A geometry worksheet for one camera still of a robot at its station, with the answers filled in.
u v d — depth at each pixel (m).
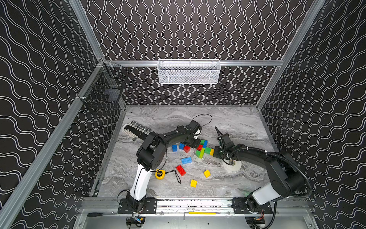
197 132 0.84
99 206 0.76
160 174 0.83
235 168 0.88
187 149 0.92
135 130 1.03
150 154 0.54
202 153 0.92
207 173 0.84
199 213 0.73
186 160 0.90
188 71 1.03
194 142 0.86
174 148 0.92
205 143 0.97
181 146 0.92
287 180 0.45
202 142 0.96
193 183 0.80
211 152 0.90
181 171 0.86
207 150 0.92
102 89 0.95
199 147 0.92
